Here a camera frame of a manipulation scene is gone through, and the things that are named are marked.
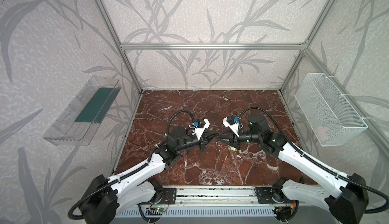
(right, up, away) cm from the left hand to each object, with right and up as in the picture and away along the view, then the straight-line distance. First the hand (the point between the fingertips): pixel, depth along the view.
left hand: (218, 130), depth 69 cm
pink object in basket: (+52, -1, +5) cm, 52 cm away
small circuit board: (-27, -37, +2) cm, 46 cm away
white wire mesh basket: (+48, +6, -5) cm, 49 cm away
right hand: (+1, -1, +2) cm, 2 cm away
